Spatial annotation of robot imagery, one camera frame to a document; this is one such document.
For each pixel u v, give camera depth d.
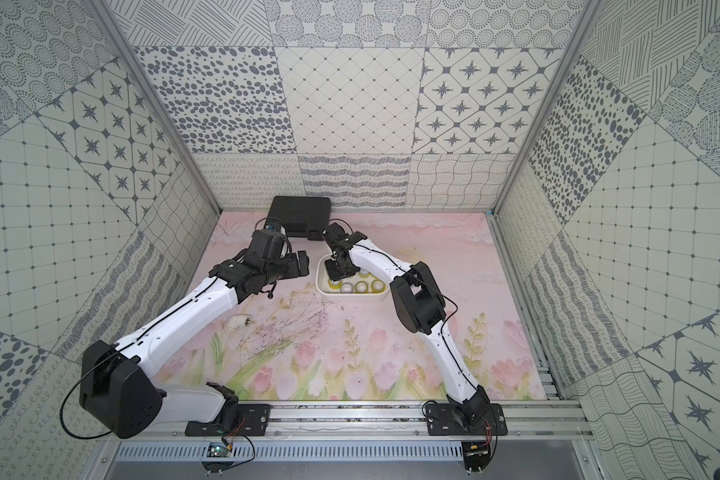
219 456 0.71
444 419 0.74
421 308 0.59
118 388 0.40
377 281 0.98
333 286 0.98
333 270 0.89
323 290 0.93
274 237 0.63
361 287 0.98
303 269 0.76
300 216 1.14
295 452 0.70
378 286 0.98
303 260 0.76
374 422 0.75
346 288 0.98
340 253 0.74
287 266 0.75
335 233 0.82
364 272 1.01
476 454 0.72
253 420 0.74
